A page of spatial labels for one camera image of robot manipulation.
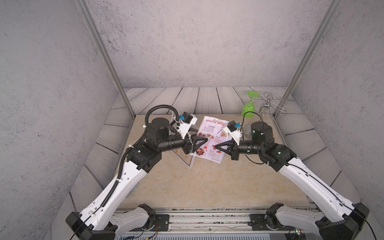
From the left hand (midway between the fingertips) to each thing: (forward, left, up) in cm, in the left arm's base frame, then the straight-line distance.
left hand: (205, 137), depth 60 cm
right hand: (0, -6, -6) cm, 8 cm away
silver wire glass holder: (+30, -38, -15) cm, 51 cm away
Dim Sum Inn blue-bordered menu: (+9, +9, -32) cm, 35 cm away
